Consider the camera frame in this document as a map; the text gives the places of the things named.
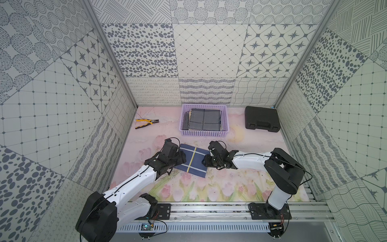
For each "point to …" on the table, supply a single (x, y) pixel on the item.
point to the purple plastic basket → (187, 107)
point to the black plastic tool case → (263, 118)
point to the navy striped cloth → (193, 164)
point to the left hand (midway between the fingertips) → (181, 153)
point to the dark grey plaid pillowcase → (203, 119)
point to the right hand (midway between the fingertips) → (205, 163)
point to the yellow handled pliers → (151, 121)
